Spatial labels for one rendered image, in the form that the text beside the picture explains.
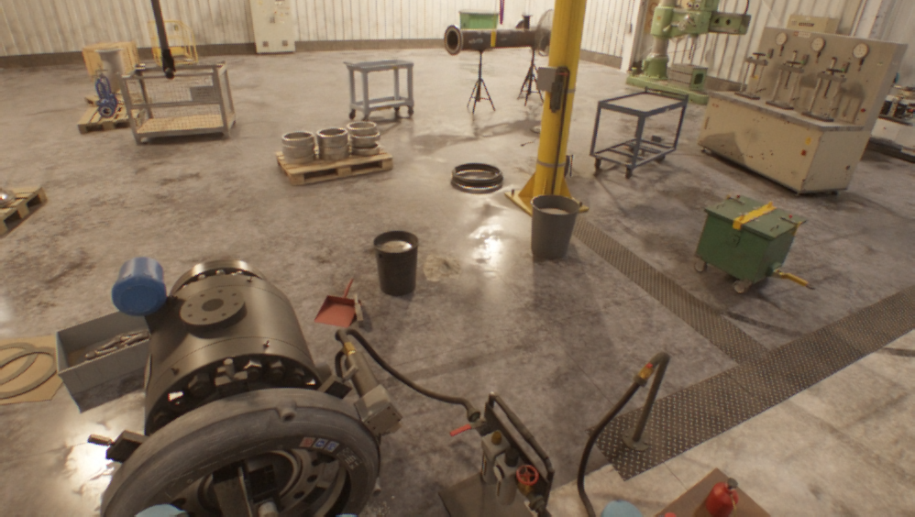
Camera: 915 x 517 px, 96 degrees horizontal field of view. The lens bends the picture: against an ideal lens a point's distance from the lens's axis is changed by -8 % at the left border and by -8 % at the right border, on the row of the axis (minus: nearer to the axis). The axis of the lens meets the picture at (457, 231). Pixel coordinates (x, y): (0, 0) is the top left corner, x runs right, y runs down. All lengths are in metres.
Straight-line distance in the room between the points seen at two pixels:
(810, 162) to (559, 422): 4.59
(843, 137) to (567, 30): 3.55
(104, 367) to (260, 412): 1.88
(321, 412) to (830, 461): 2.43
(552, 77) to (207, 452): 3.67
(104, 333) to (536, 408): 2.60
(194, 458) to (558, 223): 2.87
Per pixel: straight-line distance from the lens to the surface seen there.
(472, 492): 2.20
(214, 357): 1.59
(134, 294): 1.84
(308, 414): 1.31
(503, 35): 8.33
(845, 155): 6.61
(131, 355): 3.06
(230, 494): 1.40
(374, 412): 1.42
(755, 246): 3.71
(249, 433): 1.27
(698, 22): 11.47
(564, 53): 4.20
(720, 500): 1.77
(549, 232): 3.58
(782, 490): 2.68
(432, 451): 2.32
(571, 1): 4.17
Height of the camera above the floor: 1.89
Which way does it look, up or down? 28 degrees down
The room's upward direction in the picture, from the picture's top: 2 degrees clockwise
